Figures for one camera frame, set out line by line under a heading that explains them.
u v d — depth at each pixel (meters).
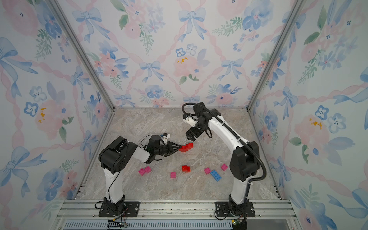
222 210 0.73
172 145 0.90
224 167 0.88
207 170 0.86
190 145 0.90
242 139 0.50
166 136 0.93
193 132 0.76
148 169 0.86
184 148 0.92
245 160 0.48
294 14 0.71
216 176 0.84
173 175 0.84
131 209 0.75
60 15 0.71
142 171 0.86
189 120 0.79
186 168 0.84
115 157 0.55
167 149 0.86
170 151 0.86
